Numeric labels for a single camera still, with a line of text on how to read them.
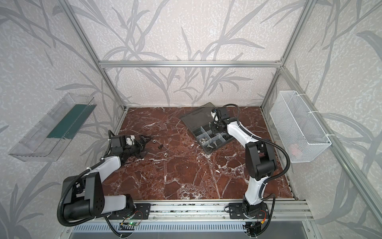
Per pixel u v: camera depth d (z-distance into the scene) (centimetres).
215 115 85
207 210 75
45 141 64
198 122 111
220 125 69
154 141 99
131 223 71
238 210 74
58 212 38
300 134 63
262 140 50
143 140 80
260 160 49
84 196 42
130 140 84
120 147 70
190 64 94
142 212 73
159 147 96
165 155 94
